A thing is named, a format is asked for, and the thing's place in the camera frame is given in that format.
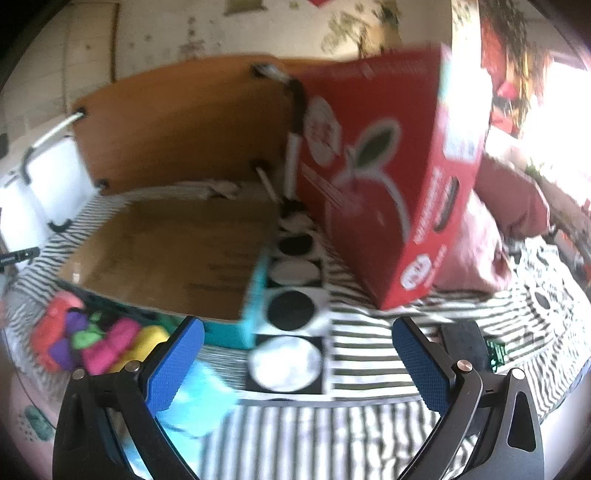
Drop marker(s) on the light blue fluffy sock roll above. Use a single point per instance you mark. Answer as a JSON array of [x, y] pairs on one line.
[[200, 404]]

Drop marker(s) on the yellow sock roll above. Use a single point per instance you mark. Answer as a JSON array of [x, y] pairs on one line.
[[142, 345]]

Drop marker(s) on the striped black white bedsheet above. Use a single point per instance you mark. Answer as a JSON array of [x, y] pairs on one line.
[[323, 393]]

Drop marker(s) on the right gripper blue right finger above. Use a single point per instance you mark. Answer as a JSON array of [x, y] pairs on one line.
[[498, 409]]

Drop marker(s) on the purple sock roll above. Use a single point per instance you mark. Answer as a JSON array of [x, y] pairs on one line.
[[62, 351]]

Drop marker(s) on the white table leg right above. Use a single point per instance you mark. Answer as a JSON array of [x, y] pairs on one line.
[[300, 101]]

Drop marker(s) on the magenta sock roll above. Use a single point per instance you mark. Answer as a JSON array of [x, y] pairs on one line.
[[103, 354]]

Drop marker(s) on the red apple cardboard box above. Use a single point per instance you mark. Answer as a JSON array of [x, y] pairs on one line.
[[389, 154]]

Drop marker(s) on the green sock roll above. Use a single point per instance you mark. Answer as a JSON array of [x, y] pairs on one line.
[[85, 330]]

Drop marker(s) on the wooden folding table top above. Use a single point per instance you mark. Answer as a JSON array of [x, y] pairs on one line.
[[208, 118]]

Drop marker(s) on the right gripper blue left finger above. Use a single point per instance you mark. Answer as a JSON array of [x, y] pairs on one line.
[[86, 445]]

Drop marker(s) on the white table leg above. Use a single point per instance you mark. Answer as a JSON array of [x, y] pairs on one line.
[[300, 101], [38, 147]]

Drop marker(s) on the red pink sock roll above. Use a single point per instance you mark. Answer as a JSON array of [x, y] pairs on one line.
[[51, 328]]

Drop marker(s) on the pink pillow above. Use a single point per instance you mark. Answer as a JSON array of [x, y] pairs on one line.
[[504, 203]]

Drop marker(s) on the white table leg left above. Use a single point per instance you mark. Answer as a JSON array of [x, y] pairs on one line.
[[38, 147]]

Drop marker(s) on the teal cardboard tray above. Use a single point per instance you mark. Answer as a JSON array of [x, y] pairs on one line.
[[200, 258]]

